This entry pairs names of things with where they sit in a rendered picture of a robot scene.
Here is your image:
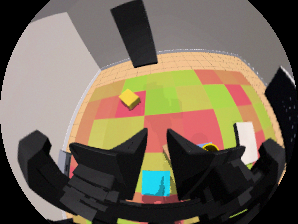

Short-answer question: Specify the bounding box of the yellow block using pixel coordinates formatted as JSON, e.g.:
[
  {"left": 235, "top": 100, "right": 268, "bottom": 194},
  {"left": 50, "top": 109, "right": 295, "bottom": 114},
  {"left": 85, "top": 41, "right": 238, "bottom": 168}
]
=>
[{"left": 118, "top": 89, "right": 141, "bottom": 109}]

